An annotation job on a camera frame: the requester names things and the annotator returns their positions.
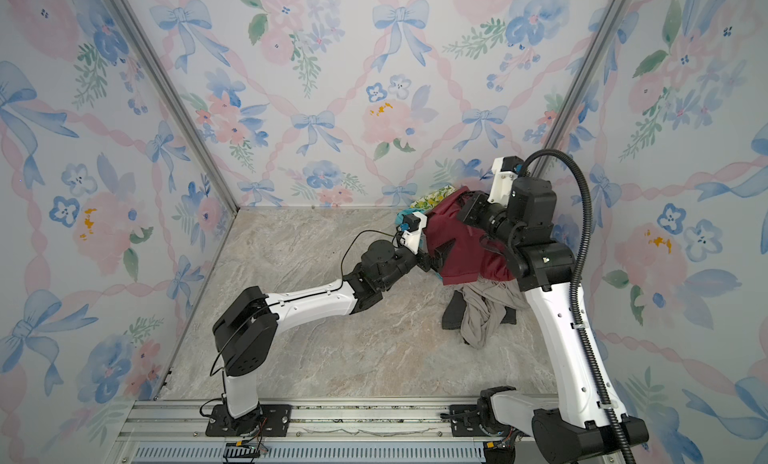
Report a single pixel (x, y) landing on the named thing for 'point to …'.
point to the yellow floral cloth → (429, 199)
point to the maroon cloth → (470, 258)
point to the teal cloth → (400, 218)
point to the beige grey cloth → (485, 303)
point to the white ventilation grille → (314, 454)
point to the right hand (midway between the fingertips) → (458, 191)
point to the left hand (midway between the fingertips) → (442, 230)
